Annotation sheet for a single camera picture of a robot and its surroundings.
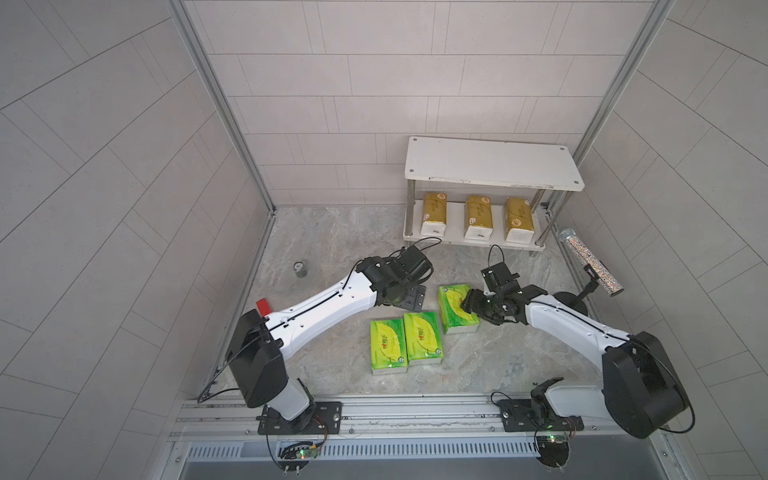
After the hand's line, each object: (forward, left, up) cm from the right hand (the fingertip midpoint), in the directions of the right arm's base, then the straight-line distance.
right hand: (466, 307), depth 87 cm
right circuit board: (-35, -14, -5) cm, 38 cm away
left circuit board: (-33, +45, 0) cm, 55 cm away
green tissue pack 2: (-10, +14, +3) cm, 17 cm away
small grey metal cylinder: (+15, +51, +4) cm, 53 cm away
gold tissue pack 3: (+24, -20, +10) cm, 33 cm away
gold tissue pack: (+26, +7, +11) cm, 29 cm away
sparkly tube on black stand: (0, -31, +16) cm, 35 cm away
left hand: (-1, +17, +10) cm, 20 cm away
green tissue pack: (-13, +23, +4) cm, 27 cm away
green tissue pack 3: (-5, +5, +3) cm, 7 cm away
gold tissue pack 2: (+25, -8, +10) cm, 28 cm away
